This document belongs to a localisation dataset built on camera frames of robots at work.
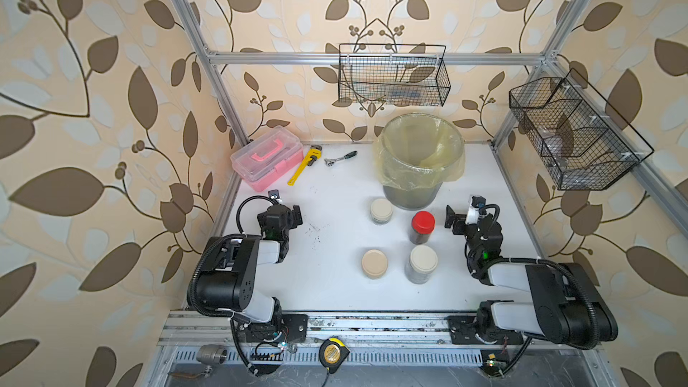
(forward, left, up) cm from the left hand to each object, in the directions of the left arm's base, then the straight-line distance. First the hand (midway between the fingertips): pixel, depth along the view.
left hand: (276, 207), depth 94 cm
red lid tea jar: (-10, -49, +7) cm, 51 cm away
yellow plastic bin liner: (+19, -51, +10) cm, 55 cm away
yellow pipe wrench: (+30, -10, -3) cm, 32 cm away
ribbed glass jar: (-5, -37, -1) cm, 37 cm away
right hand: (-2, -65, +4) cm, 65 cm away
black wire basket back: (+39, -42, +29) cm, 64 cm away
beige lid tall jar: (-22, -47, +8) cm, 52 cm away
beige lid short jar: (-20, -34, +1) cm, 40 cm away
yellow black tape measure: (-42, -22, -2) cm, 48 cm away
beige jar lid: (0, -37, 0) cm, 37 cm away
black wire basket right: (+3, -91, +30) cm, 96 cm away
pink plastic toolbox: (+20, +7, +4) cm, 22 cm away
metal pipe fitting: (-43, +9, -2) cm, 44 cm away
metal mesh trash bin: (+5, -52, -1) cm, 53 cm away
